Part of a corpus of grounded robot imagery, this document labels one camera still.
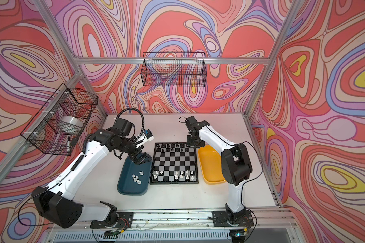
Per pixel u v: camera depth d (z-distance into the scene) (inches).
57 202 14.8
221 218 28.9
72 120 28.9
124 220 28.4
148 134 26.1
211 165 35.8
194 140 29.9
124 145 23.9
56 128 29.1
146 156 26.0
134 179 33.6
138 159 25.8
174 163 35.8
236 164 19.9
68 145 28.3
